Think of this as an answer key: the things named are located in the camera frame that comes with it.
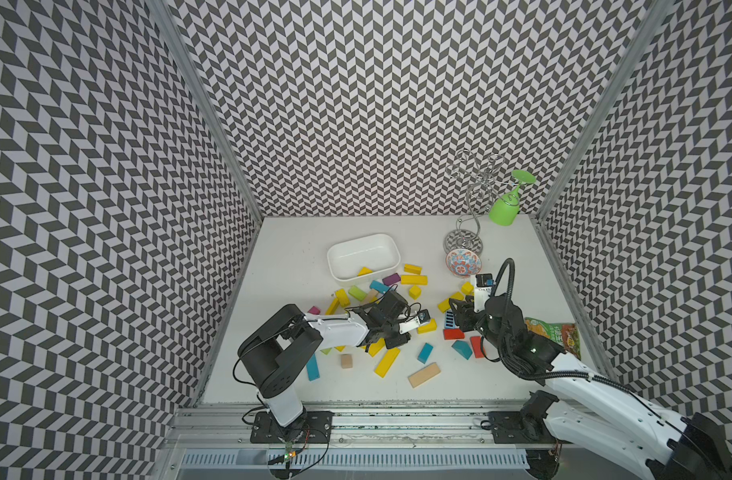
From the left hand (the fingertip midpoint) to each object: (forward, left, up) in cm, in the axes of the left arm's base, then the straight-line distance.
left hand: (402, 328), depth 90 cm
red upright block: (-6, -21, +1) cm, 22 cm away
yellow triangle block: (+19, +12, +4) cm, 23 cm away
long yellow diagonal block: (+6, +22, +3) cm, 23 cm away
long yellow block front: (-10, +5, 0) cm, 11 cm away
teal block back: (+15, +8, 0) cm, 17 cm away
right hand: (+1, -14, +14) cm, 20 cm away
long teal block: (-12, +25, +1) cm, 28 cm away
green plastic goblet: (+30, -33, +21) cm, 49 cm away
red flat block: (-2, -15, 0) cm, 15 cm away
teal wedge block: (-6, -17, 0) cm, 18 cm away
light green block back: (+13, +14, -1) cm, 19 cm away
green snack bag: (-4, -46, +4) cm, 47 cm away
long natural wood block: (-14, -5, 0) cm, 14 cm away
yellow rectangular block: (0, -8, +1) cm, 8 cm away
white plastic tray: (+27, +8, +3) cm, 28 cm away
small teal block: (-8, -6, +1) cm, 10 cm away
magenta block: (+5, +27, +2) cm, 28 cm away
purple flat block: (+16, +3, +2) cm, 17 cm away
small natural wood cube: (-10, +17, 0) cm, 19 cm away
